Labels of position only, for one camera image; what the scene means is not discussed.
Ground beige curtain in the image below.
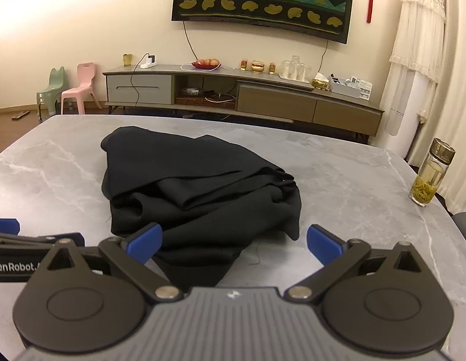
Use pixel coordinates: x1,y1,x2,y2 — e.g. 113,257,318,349
407,0,466,215

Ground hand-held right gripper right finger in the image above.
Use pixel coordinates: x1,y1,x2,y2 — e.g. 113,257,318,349
285,224,421,304

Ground white organizer box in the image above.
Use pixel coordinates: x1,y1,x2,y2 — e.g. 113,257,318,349
328,74,361,98

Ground black television cable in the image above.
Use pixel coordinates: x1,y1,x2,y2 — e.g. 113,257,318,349
318,39,329,75
183,20,199,63

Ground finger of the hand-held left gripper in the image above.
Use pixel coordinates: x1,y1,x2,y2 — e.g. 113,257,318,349
0,218,20,237
0,232,86,251

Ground white floor air conditioner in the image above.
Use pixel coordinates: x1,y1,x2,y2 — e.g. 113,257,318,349
383,69,423,156

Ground white lace cover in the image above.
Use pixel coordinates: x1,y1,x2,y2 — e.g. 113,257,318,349
379,0,449,83

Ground set of clear glass cups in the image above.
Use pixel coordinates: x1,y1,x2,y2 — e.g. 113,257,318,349
280,56,312,81

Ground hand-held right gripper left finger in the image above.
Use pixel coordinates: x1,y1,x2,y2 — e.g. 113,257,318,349
47,223,183,304

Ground black power strip cable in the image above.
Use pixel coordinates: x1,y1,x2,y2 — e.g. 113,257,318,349
129,54,150,104

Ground pink plastic child chair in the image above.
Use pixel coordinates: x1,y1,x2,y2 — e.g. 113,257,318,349
60,62,103,115

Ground grey brown television cabinet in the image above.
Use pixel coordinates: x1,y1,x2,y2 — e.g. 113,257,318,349
102,62,385,138

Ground red fruit plate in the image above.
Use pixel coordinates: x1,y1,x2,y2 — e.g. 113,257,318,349
191,58,221,70

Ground wall television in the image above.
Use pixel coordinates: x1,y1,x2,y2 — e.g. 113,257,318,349
171,0,357,45

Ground glass tea bottle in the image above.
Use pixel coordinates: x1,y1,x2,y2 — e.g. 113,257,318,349
409,138,456,207

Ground green plastic child chair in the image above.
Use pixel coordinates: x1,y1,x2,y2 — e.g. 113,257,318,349
35,66,66,118

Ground brown wooden box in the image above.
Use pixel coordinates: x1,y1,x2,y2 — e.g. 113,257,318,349
176,96,236,111

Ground black pants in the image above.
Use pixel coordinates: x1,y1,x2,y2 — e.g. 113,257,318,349
100,126,302,290

